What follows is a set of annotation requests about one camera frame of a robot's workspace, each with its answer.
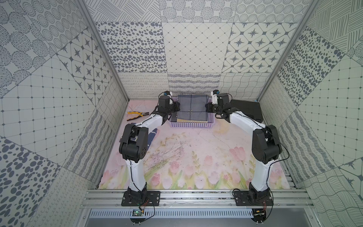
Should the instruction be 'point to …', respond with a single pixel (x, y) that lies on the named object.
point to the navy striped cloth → (151, 136)
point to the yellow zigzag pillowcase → (185, 120)
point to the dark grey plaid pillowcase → (192, 107)
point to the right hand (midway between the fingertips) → (207, 106)
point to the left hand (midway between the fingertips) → (179, 101)
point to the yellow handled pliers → (142, 114)
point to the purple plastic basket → (174, 124)
